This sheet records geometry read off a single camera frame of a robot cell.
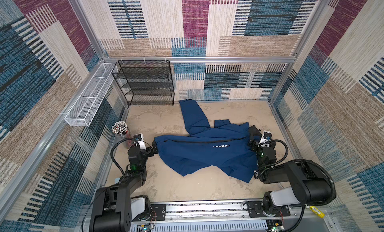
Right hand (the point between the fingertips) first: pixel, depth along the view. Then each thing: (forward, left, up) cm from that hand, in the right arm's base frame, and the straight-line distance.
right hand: (259, 136), depth 89 cm
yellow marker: (-37, -18, -8) cm, 42 cm away
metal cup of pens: (+1, +78, +8) cm, 78 cm away
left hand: (0, +65, +1) cm, 65 cm away
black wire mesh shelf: (+44, +72, +7) cm, 85 cm away
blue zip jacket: (-4, +20, -3) cm, 21 cm away
